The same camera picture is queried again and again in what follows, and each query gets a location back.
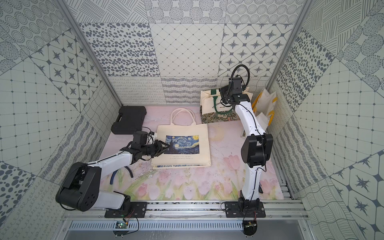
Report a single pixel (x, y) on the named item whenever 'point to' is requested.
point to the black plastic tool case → (130, 119)
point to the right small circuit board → (250, 227)
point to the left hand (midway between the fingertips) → (172, 148)
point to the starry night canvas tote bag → (189, 142)
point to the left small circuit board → (121, 224)
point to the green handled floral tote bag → (212, 109)
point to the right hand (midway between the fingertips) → (220, 91)
